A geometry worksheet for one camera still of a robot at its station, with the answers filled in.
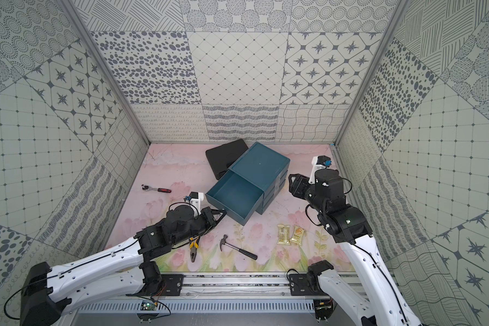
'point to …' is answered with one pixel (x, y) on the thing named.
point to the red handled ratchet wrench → (149, 188)
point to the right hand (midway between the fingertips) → (293, 179)
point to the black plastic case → (222, 157)
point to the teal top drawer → (236, 196)
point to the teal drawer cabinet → (254, 183)
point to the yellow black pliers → (194, 246)
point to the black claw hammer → (223, 242)
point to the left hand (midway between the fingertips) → (228, 208)
